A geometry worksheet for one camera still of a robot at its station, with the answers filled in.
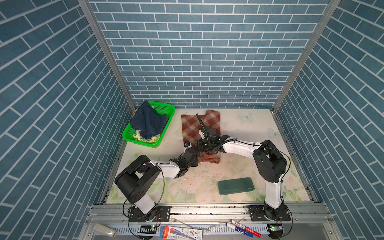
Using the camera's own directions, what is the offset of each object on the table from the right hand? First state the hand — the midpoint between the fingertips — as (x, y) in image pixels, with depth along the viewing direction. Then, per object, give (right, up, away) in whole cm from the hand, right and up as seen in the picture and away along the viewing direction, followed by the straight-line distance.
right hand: (193, 146), depth 92 cm
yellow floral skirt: (-38, +6, +6) cm, 39 cm away
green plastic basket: (-26, +26, +23) cm, 43 cm away
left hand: (+1, -8, +2) cm, 8 cm away
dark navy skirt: (-31, +15, +7) cm, 35 cm away
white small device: (-38, -34, -25) cm, 57 cm away
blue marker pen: (+22, -35, -23) cm, 48 cm away
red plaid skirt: (-3, +10, +16) cm, 19 cm away
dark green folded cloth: (+24, -21, -9) cm, 33 cm away
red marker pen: (+26, -35, -23) cm, 49 cm away
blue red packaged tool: (-8, -36, -24) cm, 44 cm away
